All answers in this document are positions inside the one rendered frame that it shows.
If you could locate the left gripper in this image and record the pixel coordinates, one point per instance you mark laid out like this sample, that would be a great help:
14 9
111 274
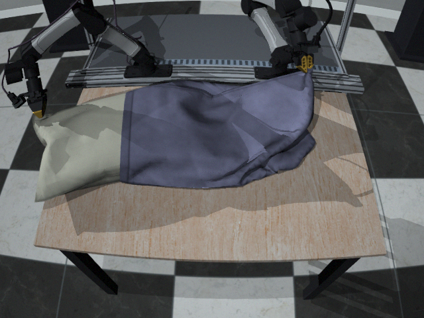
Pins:
300 58

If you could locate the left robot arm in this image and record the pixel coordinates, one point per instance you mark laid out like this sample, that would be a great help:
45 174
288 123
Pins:
304 18

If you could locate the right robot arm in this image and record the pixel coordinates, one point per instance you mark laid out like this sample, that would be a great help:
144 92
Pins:
32 51

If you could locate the grey slotted metal crossbar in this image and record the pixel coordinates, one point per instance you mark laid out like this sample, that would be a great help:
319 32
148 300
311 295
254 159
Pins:
237 78

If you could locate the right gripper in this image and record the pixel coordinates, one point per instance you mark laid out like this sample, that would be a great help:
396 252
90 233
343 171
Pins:
37 105

